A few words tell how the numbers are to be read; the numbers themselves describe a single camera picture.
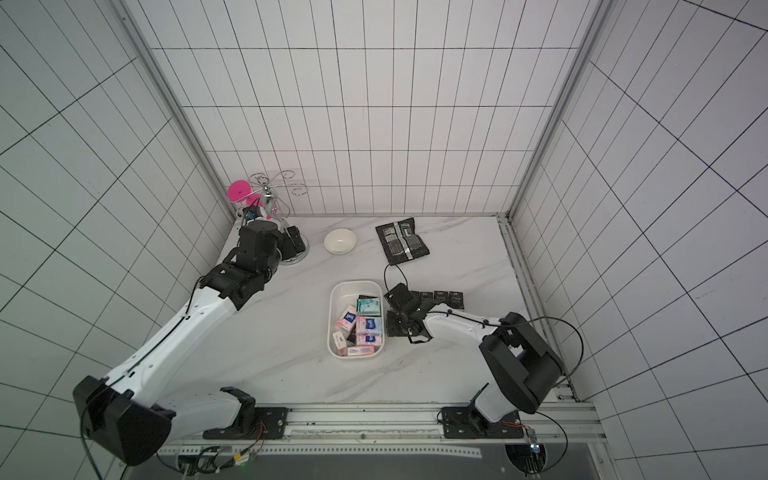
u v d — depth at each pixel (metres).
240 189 0.88
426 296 0.95
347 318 0.88
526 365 0.43
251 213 0.64
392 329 0.79
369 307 0.88
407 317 0.67
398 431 0.73
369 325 0.83
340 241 1.07
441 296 0.95
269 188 0.87
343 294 0.92
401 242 1.09
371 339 0.83
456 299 0.95
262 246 0.55
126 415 0.37
